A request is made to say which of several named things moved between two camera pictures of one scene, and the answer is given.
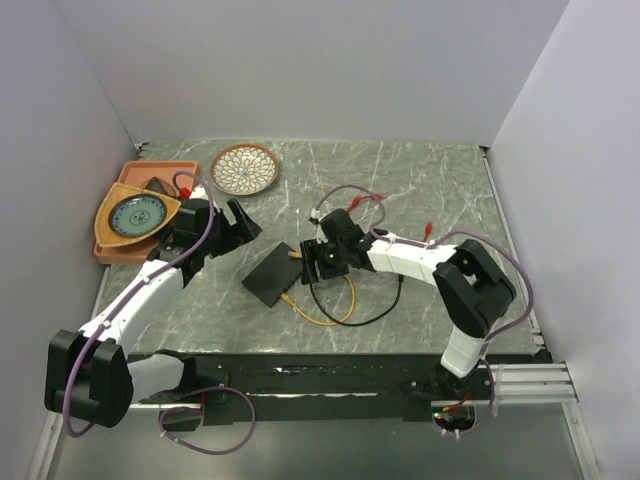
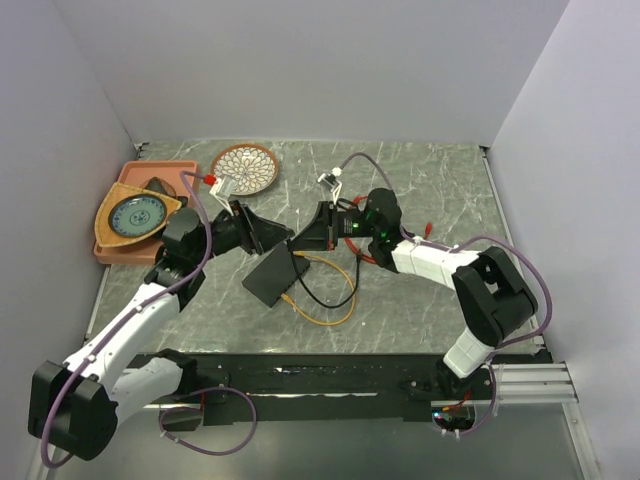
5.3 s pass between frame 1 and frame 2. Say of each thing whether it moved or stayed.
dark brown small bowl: stayed
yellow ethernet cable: stayed
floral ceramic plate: stayed
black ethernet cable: moved
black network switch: stayed
